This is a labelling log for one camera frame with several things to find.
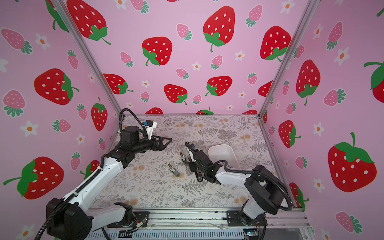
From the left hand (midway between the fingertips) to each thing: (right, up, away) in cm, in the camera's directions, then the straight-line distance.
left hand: (166, 138), depth 77 cm
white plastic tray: (+35, -11, +23) cm, 43 cm away
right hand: (+11, -12, +10) cm, 19 cm away
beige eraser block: (+4, -22, +11) cm, 25 cm away
